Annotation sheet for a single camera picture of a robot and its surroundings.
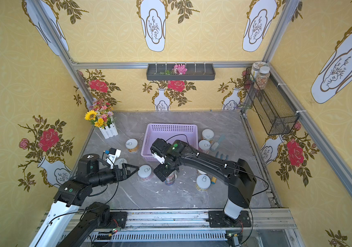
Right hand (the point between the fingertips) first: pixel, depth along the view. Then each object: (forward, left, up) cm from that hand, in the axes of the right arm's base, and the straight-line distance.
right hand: (168, 166), depth 79 cm
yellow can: (+16, +25, -7) cm, 30 cm away
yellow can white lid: (0, -18, -6) cm, 19 cm away
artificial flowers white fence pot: (+30, +45, +5) cm, 55 cm away
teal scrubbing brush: (+21, -28, -12) cm, 37 cm away
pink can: (-2, +13, -6) cm, 15 cm away
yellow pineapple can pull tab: (-5, -19, -8) cm, 21 cm away
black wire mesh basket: (+26, -56, +15) cm, 63 cm away
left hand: (-5, +17, +7) cm, 19 cm away
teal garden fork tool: (-2, -25, -11) cm, 27 cm away
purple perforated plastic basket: (+31, -9, -12) cm, 34 cm away
